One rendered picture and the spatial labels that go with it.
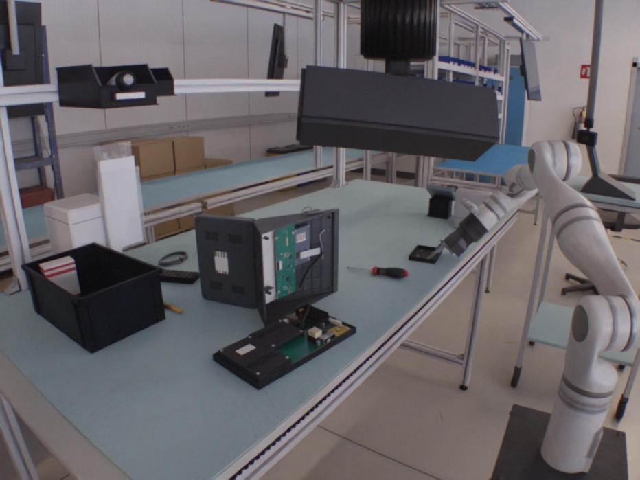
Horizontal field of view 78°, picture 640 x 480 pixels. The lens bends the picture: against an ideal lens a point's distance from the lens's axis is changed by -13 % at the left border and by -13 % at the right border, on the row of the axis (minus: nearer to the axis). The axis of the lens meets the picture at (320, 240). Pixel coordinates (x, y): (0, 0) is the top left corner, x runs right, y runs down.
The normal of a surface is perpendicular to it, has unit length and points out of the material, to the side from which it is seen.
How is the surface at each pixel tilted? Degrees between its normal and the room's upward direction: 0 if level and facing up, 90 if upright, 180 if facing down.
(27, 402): 0
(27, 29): 97
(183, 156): 90
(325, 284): 90
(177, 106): 90
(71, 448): 0
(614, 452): 0
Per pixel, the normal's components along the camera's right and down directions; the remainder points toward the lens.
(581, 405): -0.60, 0.25
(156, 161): 0.82, 0.18
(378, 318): 0.00, -0.95
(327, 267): 0.44, 0.29
